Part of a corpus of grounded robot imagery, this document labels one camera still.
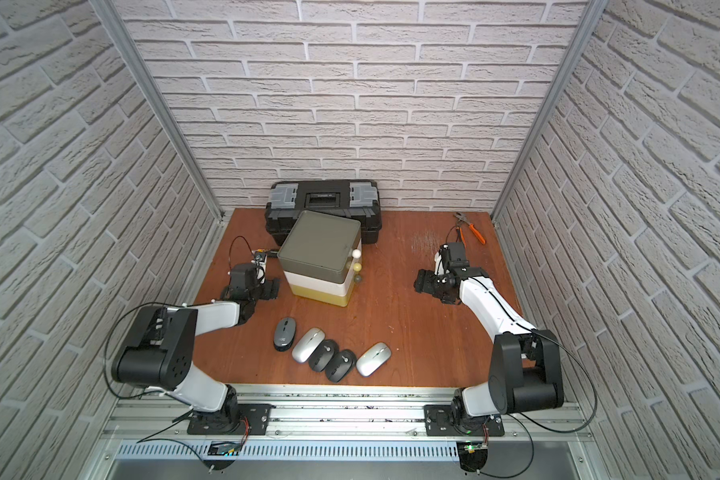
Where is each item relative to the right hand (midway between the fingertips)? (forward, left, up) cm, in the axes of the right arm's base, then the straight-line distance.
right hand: (430, 286), depth 89 cm
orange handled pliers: (+34, -20, -8) cm, 41 cm away
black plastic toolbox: (+31, +23, +10) cm, 39 cm away
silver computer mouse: (-18, +19, -8) cm, 27 cm away
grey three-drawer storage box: (+4, +32, +13) cm, 35 cm away
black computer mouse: (-20, +28, -7) cm, 35 cm away
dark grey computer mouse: (-10, +45, -7) cm, 47 cm away
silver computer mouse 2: (-13, +38, -7) cm, 41 cm away
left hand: (+11, +54, -2) cm, 55 cm away
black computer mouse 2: (-17, +33, -7) cm, 38 cm away
